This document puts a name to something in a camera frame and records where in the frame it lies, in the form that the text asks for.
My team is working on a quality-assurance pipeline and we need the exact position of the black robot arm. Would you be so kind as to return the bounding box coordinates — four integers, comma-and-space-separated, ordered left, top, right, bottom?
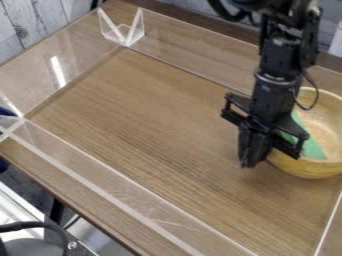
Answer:
206, 0, 321, 167

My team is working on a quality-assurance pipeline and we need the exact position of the clear acrylic barrier wall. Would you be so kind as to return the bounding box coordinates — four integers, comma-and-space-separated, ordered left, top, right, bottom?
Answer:
0, 1, 342, 256

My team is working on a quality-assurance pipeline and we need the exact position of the clear acrylic corner bracket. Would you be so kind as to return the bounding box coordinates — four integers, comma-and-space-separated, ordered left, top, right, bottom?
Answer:
96, 8, 144, 47

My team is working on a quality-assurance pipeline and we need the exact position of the brown wooden bowl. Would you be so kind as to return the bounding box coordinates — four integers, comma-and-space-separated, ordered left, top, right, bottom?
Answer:
268, 90, 342, 179

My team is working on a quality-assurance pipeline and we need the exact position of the black cable bottom left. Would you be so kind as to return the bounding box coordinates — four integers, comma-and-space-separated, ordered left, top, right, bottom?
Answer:
0, 221, 68, 256

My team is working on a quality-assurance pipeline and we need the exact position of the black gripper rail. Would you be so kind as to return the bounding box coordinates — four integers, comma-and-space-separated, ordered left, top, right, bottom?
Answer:
221, 71, 309, 167

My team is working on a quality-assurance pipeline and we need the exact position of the black table leg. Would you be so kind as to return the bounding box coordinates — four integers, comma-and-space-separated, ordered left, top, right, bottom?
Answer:
49, 199, 65, 224

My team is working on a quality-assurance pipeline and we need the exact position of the green rectangular block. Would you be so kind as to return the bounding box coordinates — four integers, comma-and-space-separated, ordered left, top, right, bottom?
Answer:
280, 112, 327, 160

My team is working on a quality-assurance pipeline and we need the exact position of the grey metal base plate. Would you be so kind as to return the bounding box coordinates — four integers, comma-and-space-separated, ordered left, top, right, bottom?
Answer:
43, 226, 100, 256

